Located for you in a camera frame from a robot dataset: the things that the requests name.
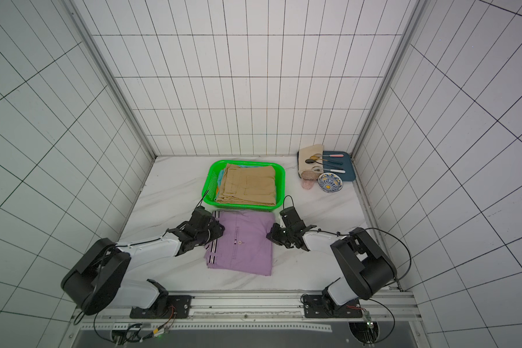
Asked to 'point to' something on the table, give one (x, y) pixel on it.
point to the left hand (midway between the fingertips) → (218, 235)
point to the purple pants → (244, 246)
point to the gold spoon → (316, 158)
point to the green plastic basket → (211, 183)
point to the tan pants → (248, 185)
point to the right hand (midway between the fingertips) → (260, 237)
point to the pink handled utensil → (335, 155)
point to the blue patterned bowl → (330, 182)
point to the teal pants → (221, 172)
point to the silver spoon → (335, 171)
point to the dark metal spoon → (310, 161)
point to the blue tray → (339, 162)
